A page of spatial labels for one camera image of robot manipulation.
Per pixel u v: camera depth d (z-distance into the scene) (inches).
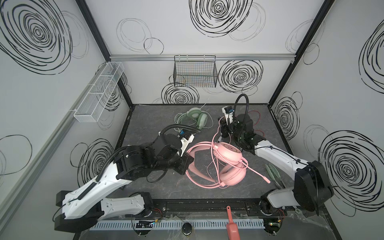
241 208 29.6
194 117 42.9
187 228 24.0
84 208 15.2
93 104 29.3
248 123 24.0
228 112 27.3
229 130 26.4
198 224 25.3
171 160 17.8
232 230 26.2
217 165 22.4
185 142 20.4
